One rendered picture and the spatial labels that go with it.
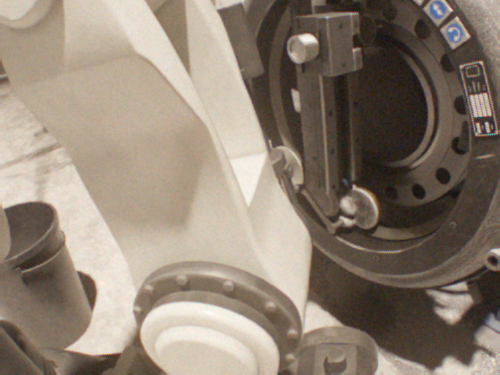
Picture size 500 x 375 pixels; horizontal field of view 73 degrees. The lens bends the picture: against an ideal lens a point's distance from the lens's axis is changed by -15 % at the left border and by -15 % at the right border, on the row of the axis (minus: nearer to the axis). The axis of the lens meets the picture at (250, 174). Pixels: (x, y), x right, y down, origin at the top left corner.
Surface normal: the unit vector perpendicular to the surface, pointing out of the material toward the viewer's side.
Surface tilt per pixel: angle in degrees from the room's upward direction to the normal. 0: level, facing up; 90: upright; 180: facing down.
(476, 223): 90
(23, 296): 93
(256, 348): 90
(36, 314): 93
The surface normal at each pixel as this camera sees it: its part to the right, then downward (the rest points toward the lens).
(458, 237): -0.81, 0.35
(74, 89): -0.08, 0.80
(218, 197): -0.18, 0.48
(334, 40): 0.57, 0.29
